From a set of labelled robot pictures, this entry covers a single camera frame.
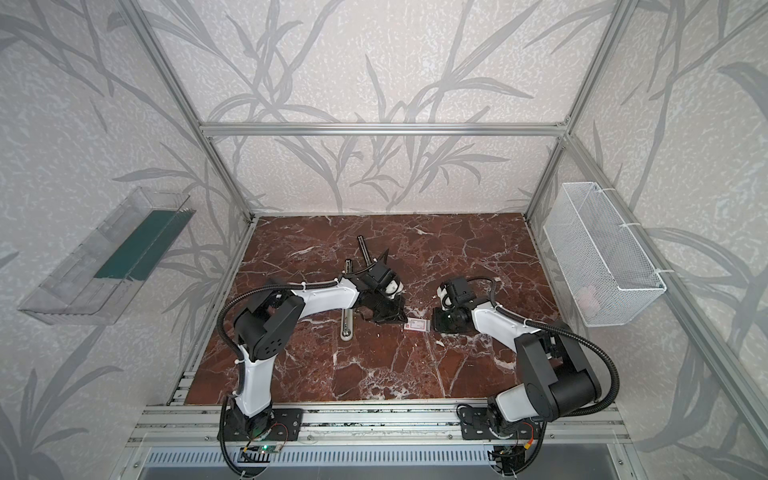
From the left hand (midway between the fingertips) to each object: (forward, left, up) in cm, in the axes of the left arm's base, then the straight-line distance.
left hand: (413, 313), depth 90 cm
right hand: (0, -7, -2) cm, 7 cm away
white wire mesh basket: (-5, -39, +32) cm, 51 cm away
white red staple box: (-2, -1, -3) cm, 4 cm away
